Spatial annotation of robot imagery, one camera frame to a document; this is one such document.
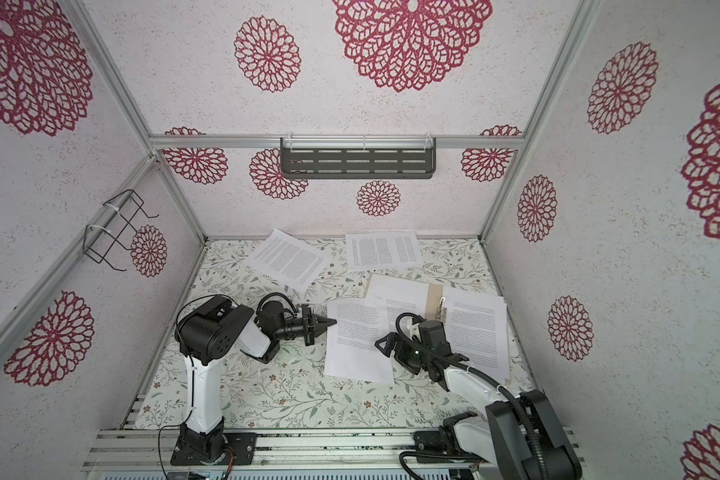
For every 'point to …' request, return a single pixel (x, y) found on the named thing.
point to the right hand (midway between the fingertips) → (385, 347)
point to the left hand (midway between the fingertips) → (335, 324)
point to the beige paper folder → (433, 295)
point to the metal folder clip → (441, 312)
